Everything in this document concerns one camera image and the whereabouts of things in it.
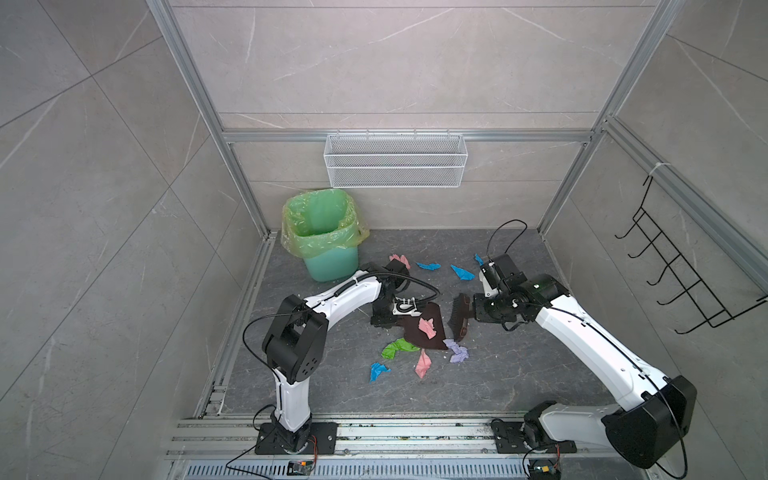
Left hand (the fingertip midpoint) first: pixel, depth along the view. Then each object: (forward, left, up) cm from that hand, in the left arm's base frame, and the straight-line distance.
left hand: (386, 311), depth 90 cm
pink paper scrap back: (+23, -6, -4) cm, 24 cm away
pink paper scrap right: (-4, -12, -3) cm, 13 cm away
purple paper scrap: (-13, -21, -5) cm, 25 cm away
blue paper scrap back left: (+21, -17, -5) cm, 27 cm away
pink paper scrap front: (-14, -10, -6) cm, 19 cm away
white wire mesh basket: (+46, +8, +23) cm, 52 cm away
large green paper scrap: (-9, -4, -5) cm, 11 cm away
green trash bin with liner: (+32, +22, +5) cm, 39 cm away
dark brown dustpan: (-5, -8, -4) cm, 10 cm away
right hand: (-6, -24, +10) cm, 27 cm away
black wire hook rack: (-15, -68, +26) cm, 74 cm away
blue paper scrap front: (-16, +3, -6) cm, 17 cm away
